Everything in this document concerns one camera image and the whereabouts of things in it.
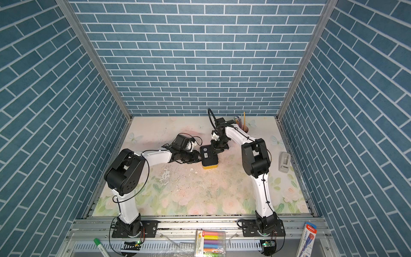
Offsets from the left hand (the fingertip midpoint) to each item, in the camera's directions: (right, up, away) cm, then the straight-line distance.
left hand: (205, 160), depth 93 cm
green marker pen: (-46, -32, -24) cm, 61 cm away
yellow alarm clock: (+3, 0, +1) cm, 3 cm away
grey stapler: (+47, -1, 0) cm, 47 cm away
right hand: (+6, +4, +4) cm, 8 cm away
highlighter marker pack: (+4, -31, -25) cm, 40 cm away
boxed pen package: (+46, -32, -24) cm, 61 cm away
